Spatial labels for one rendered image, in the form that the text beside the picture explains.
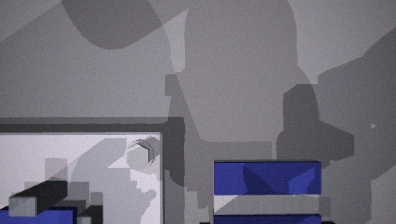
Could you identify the grey fixture plate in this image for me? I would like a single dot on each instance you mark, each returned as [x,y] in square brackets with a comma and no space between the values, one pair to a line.
[93,164]

